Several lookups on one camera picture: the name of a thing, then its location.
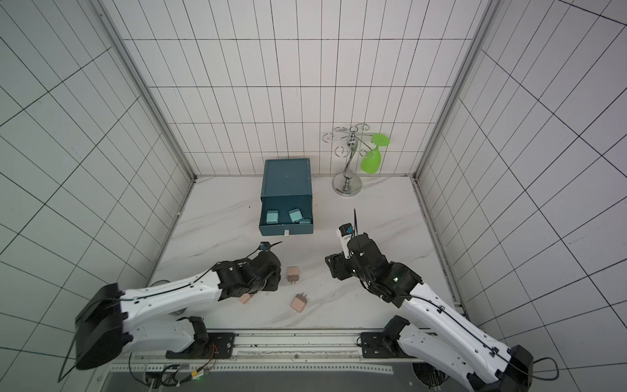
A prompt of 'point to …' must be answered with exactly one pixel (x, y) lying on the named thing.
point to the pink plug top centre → (293, 273)
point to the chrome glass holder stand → (347, 184)
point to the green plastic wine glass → (371, 159)
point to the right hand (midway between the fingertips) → (326, 258)
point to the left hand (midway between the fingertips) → (269, 282)
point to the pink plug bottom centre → (299, 302)
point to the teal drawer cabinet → (286, 176)
